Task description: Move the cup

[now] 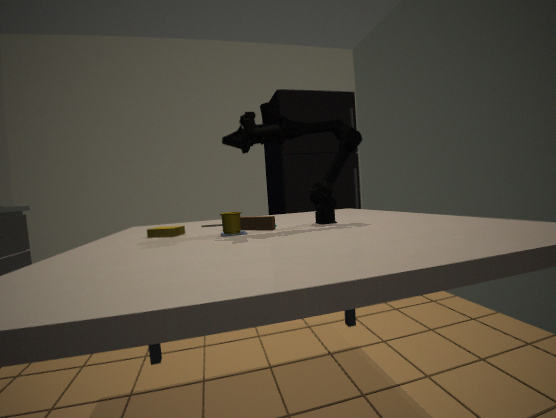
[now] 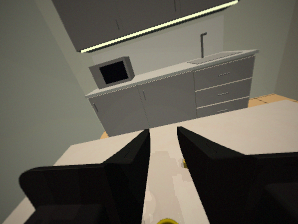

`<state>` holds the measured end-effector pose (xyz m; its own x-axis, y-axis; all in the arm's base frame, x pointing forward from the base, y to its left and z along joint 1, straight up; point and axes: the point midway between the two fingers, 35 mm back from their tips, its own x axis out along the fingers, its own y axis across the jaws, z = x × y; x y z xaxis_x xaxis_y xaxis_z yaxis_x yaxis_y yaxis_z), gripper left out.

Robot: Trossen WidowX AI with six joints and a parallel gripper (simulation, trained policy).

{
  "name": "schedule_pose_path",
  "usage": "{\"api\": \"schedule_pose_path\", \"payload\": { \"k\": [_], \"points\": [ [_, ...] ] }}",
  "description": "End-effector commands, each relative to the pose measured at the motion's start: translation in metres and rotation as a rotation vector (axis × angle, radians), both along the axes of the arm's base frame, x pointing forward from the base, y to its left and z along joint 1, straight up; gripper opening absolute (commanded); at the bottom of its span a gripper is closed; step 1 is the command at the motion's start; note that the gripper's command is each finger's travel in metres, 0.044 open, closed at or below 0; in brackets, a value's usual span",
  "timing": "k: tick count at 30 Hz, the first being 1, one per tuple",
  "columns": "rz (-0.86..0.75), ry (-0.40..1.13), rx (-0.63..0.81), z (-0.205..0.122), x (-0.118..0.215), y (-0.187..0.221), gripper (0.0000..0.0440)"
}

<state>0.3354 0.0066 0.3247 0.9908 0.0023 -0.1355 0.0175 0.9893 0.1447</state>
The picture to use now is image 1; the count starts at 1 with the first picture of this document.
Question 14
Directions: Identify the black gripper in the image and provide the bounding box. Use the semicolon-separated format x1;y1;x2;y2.
222;118;268;153

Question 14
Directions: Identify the long wooden rail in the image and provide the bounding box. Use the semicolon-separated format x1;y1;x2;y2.
240;216;275;230

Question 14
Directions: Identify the olive yellow cup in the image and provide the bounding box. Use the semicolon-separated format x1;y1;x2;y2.
220;212;241;234

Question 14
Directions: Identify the olive yellow flat block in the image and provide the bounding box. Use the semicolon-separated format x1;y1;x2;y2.
147;226;186;238

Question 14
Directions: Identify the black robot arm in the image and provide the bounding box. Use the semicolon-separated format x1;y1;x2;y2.
260;102;362;225

